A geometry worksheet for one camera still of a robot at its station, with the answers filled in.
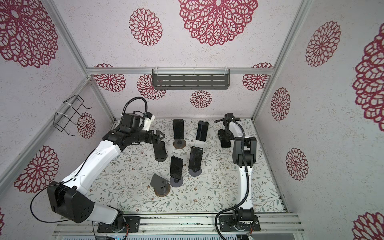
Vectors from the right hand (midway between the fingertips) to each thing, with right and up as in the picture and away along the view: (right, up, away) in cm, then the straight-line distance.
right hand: (226, 135), depth 109 cm
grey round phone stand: (-36, -28, -21) cm, 50 cm away
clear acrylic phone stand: (-20, -6, -4) cm, 21 cm away
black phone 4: (-34, +4, -8) cm, 36 cm away
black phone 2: (-34, -17, -29) cm, 47 cm away
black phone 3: (-23, -13, -21) cm, 34 cm away
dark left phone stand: (-45, -14, -13) cm, 49 cm away
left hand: (-44, 0, -29) cm, 52 cm away
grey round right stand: (-23, -24, -17) cm, 37 cm away
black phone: (-1, -6, -2) cm, 6 cm away
